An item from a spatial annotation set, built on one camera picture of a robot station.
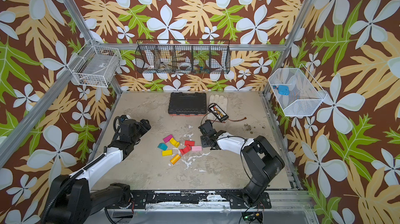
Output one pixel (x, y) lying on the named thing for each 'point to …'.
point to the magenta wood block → (167, 138)
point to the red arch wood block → (185, 150)
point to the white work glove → (221, 102)
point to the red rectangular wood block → (191, 143)
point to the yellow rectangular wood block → (167, 152)
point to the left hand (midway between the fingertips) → (143, 121)
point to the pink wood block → (196, 148)
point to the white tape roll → (185, 65)
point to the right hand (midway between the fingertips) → (206, 139)
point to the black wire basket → (183, 56)
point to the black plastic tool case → (187, 104)
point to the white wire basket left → (95, 65)
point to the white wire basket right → (305, 95)
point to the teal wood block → (162, 146)
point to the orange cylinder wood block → (175, 159)
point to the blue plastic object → (283, 90)
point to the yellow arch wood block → (174, 142)
